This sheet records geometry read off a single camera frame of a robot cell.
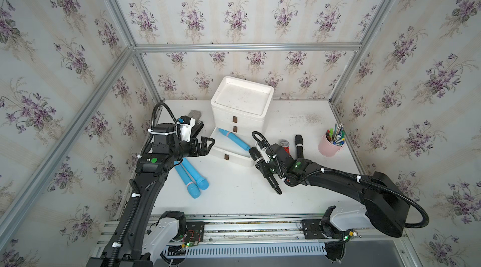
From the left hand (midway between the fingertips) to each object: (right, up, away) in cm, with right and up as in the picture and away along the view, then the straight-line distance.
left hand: (205, 141), depth 73 cm
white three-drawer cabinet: (+13, +14, +12) cm, 23 cm away
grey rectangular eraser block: (-14, +12, +38) cm, 42 cm away
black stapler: (-11, +3, +31) cm, 33 cm away
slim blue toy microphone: (+9, 0, +25) cm, 27 cm away
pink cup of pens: (+58, -3, +15) cm, 60 cm away
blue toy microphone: (-3, -19, +10) cm, 22 cm away
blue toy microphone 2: (-7, -22, +8) cm, 25 cm away
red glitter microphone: (+37, -4, +23) cm, 44 cm away
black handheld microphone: (+45, -3, +25) cm, 52 cm away
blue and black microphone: (+20, -6, +11) cm, 23 cm away
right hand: (+24, -12, +12) cm, 29 cm away
